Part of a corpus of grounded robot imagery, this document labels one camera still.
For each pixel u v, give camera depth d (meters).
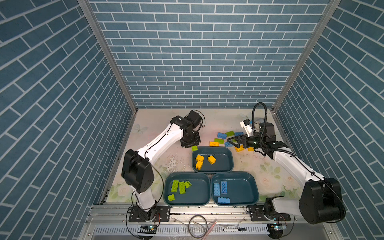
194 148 0.81
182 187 0.82
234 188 0.85
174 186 0.82
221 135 1.02
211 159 0.90
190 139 0.69
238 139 0.72
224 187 0.84
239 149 0.96
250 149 0.77
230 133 1.06
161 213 0.74
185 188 0.80
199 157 0.91
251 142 0.72
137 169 0.44
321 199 0.41
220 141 1.01
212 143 0.99
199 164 0.88
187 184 0.81
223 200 0.76
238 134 1.04
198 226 0.71
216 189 0.81
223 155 0.95
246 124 0.75
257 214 0.73
